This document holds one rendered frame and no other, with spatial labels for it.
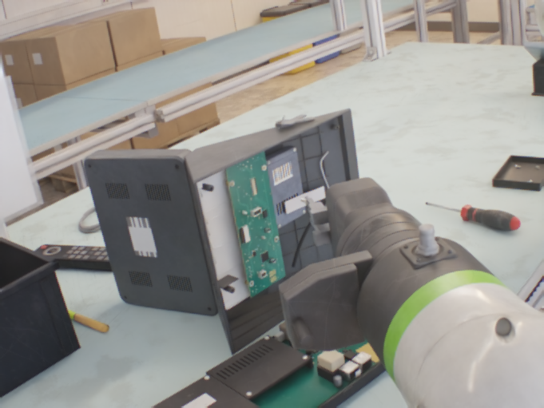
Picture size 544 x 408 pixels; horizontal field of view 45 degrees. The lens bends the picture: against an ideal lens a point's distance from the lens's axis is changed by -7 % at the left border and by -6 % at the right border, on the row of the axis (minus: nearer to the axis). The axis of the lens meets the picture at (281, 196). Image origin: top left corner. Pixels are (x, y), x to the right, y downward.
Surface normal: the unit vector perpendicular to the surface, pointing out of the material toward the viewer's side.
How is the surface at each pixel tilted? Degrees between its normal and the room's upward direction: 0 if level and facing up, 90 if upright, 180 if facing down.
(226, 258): 90
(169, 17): 90
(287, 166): 90
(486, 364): 28
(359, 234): 34
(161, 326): 0
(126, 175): 90
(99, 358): 0
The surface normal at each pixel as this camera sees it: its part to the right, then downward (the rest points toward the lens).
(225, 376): -0.15, -0.91
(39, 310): 0.76, 0.14
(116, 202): -0.40, 0.40
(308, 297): 0.22, 0.34
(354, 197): -0.07, -0.74
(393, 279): -0.66, -0.64
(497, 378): -0.46, -0.54
